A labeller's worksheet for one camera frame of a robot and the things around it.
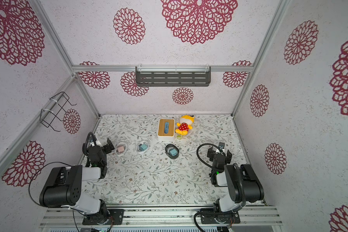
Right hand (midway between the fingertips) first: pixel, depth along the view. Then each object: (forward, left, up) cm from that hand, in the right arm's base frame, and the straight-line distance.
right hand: (221, 147), depth 91 cm
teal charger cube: (+2, +51, -5) cm, 52 cm away
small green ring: (+13, +26, -8) cm, 30 cm away
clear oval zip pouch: (+4, +67, -5) cm, 67 cm away
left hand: (+1, +75, +4) cm, 75 cm away
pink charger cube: (+1, +66, -5) cm, 66 cm away
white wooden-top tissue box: (+18, +36, -5) cm, 40 cm away
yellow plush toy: (+23, +21, -3) cm, 32 cm away
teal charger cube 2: (-1, +30, -5) cm, 31 cm away
